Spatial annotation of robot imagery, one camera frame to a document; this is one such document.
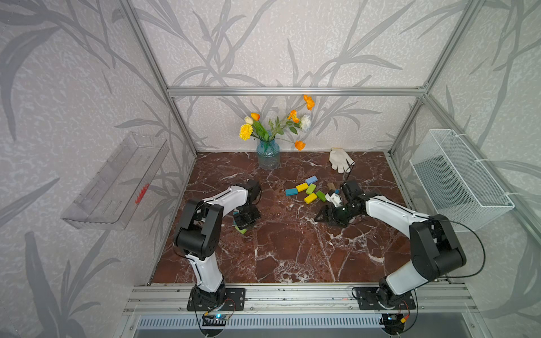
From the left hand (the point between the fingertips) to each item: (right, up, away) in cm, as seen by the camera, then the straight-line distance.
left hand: (254, 225), depth 91 cm
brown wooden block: (+36, +16, +13) cm, 42 cm away
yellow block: (+22, +16, +14) cm, 30 cm away
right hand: (+29, +3, -5) cm, 29 cm away
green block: (+31, +12, +9) cm, 34 cm away
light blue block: (+27, +19, +17) cm, 38 cm away
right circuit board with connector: (+51, -29, -19) cm, 62 cm away
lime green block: (-5, -2, -2) cm, 6 cm away
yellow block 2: (+26, +11, +10) cm, 30 cm away
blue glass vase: (+5, +32, +14) cm, 35 cm away
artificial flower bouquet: (+18, +45, -4) cm, 49 cm away
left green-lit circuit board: (-10, -27, -20) cm, 35 cm away
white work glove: (+45, +30, +24) cm, 59 cm away
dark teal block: (+17, +14, +11) cm, 24 cm away
